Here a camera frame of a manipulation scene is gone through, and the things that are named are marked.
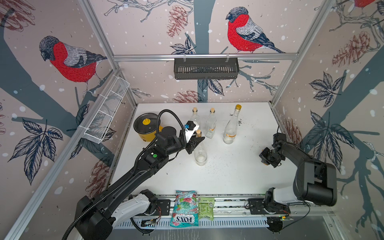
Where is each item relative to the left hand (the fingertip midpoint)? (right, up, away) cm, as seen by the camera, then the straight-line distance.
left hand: (203, 133), depth 69 cm
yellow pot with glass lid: (-35, +3, +24) cm, 43 cm away
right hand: (+37, -17, +22) cm, 47 cm away
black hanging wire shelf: (+4, +42, +36) cm, 55 cm away
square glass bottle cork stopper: (+6, +11, +13) cm, 18 cm away
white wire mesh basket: (-61, +10, +23) cm, 66 cm away
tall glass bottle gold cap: (+18, -2, +25) cm, 31 cm away
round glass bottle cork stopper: (-2, 0, -4) cm, 4 cm away
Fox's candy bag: (-9, -39, +1) cm, 39 cm away
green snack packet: (+1, -37, +4) cm, 37 cm away
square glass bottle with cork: (-4, +7, +19) cm, 21 cm away
